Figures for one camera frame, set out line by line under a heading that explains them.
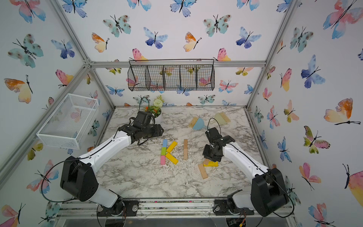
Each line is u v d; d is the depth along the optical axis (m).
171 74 0.98
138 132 0.61
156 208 0.76
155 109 0.96
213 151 0.60
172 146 0.97
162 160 0.91
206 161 0.91
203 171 0.87
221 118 1.11
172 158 0.91
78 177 0.42
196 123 1.10
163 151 0.95
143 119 0.65
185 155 0.93
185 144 0.99
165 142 1.01
